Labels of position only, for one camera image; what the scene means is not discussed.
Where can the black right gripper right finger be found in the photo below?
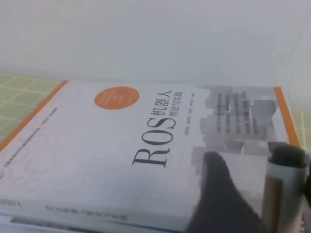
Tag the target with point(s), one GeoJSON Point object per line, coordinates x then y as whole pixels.
{"type": "Point", "coordinates": [307, 185]}

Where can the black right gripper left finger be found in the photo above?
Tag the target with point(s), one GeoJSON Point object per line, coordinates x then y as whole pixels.
{"type": "Point", "coordinates": [221, 208]}

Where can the white marker black cap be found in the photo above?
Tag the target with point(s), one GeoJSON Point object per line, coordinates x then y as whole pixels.
{"type": "Point", "coordinates": [284, 189]}

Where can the white ROS book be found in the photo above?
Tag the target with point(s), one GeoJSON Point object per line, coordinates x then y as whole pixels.
{"type": "Point", "coordinates": [123, 157]}

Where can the middle book in stack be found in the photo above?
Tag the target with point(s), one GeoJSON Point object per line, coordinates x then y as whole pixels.
{"type": "Point", "coordinates": [29, 224]}

